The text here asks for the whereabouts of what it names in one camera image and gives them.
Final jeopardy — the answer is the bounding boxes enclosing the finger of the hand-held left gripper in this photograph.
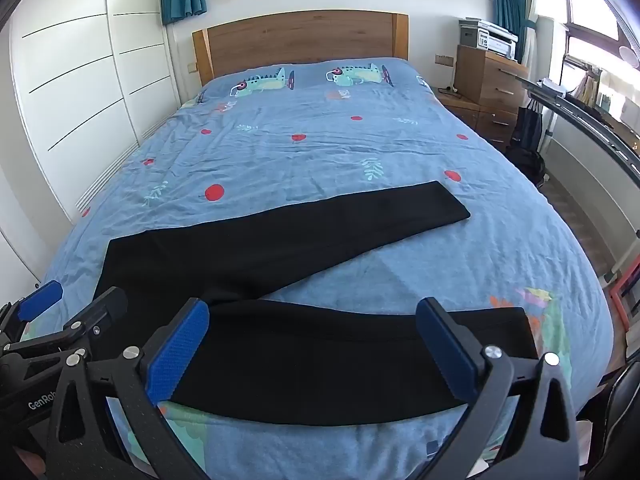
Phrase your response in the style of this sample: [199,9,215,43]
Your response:
[0,286,130,377]
[0,280,64,347]

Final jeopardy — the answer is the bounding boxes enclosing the grey desk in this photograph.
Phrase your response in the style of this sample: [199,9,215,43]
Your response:
[525,77,640,186]

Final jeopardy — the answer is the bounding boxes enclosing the wooden headboard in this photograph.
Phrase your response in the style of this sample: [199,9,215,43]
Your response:
[192,10,410,87]

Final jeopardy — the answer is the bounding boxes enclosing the black chair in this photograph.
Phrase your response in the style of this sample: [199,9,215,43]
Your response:
[580,375,640,480]

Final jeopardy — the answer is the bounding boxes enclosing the red frame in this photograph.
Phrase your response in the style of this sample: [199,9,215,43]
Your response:
[607,270,640,332]

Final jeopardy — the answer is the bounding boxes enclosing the black bag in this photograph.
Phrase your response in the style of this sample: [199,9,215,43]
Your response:
[505,100,547,183]

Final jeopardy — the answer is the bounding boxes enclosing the black pants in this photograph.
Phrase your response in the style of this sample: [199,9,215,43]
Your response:
[92,180,538,427]

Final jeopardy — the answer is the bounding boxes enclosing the wooden nightstand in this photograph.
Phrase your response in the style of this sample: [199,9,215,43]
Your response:
[435,91,483,128]

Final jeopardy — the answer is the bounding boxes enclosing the white wardrobe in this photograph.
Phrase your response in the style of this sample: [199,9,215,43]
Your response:
[0,0,181,286]

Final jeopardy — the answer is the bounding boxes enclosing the white printer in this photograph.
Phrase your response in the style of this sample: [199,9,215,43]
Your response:
[459,17,521,61]

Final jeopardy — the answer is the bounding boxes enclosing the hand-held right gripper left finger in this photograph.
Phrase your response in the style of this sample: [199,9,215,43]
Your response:
[46,297,221,480]

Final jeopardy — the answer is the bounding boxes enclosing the window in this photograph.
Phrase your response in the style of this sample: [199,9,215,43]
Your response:
[560,0,640,126]

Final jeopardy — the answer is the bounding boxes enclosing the wooden dresser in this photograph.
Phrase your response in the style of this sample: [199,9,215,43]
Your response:
[454,45,530,151]

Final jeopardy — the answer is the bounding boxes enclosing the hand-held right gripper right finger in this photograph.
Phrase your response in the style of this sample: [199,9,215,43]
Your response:
[416,296,581,480]

